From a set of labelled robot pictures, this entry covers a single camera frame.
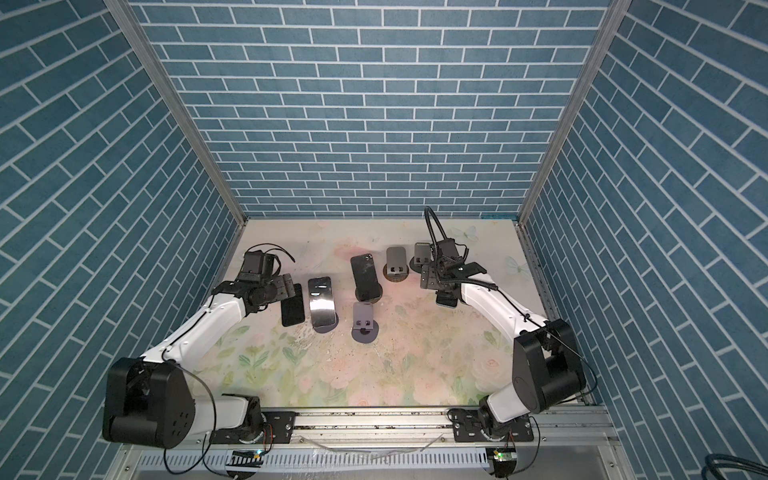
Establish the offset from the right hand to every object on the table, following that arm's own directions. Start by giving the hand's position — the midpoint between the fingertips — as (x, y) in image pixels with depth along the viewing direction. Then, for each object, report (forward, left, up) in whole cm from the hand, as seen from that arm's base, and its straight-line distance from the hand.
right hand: (437, 274), depth 90 cm
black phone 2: (-1, +22, -2) cm, 22 cm away
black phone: (-8, +47, -14) cm, 49 cm away
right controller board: (-43, -18, -17) cm, 50 cm away
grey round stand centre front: (-17, +20, -6) cm, 27 cm away
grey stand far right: (+12, +5, -7) cm, 14 cm away
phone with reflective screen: (-11, +33, -2) cm, 35 cm away
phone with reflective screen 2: (-2, -5, -11) cm, 12 cm away
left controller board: (-49, +46, -15) cm, 69 cm away
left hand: (-8, +47, 0) cm, 47 cm away
